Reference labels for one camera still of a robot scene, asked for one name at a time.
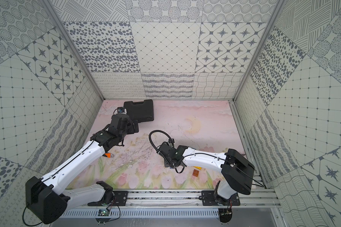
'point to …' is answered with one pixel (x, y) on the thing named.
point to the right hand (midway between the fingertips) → (171, 161)
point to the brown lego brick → (195, 173)
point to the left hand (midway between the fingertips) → (133, 123)
